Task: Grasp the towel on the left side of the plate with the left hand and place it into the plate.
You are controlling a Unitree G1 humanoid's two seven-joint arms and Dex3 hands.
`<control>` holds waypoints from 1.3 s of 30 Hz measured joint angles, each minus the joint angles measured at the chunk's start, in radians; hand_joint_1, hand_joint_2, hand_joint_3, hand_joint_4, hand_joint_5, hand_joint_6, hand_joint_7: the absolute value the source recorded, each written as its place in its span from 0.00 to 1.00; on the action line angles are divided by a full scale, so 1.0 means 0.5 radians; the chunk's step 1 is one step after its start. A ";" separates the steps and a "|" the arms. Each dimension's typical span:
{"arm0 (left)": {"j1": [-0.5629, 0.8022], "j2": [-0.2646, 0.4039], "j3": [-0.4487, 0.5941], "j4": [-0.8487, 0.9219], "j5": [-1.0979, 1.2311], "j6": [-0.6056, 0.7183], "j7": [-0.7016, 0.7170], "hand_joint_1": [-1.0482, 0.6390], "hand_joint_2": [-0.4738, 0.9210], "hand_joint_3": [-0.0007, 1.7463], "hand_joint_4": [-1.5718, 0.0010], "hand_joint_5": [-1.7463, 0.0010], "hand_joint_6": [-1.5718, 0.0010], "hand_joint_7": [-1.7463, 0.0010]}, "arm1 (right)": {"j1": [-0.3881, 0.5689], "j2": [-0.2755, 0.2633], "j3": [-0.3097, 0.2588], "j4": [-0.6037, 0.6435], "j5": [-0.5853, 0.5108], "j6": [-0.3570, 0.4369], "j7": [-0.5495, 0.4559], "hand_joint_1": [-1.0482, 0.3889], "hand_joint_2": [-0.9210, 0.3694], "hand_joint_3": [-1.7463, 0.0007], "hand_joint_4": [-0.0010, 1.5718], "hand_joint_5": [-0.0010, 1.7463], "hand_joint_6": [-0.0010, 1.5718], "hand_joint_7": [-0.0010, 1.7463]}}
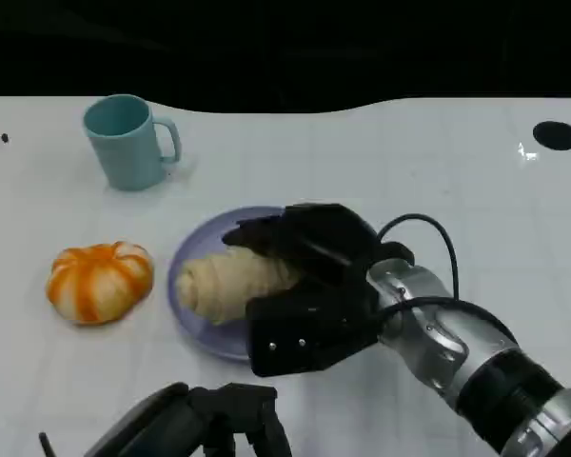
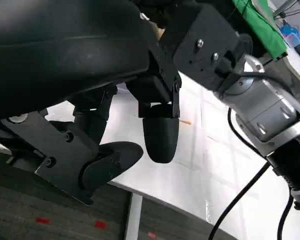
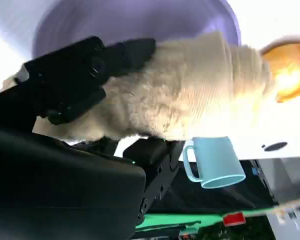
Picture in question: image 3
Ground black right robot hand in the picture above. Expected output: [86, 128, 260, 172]
[0, 36, 186, 240]

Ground beige towel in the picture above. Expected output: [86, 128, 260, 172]
[2, 31, 278, 143]

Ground grey cabinet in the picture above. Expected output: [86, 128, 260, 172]
[254, 154, 300, 203]

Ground green leafy plant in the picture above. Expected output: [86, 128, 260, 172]
[197, 216, 276, 240]

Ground red box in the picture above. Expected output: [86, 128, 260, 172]
[222, 212, 246, 227]

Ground lilac plate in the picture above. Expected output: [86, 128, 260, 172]
[32, 0, 242, 63]

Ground green cloth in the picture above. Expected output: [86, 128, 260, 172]
[134, 204, 276, 232]

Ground pale green mug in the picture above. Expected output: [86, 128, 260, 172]
[182, 136, 247, 189]

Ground black table skirt cloth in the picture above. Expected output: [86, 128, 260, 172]
[149, 159, 278, 215]

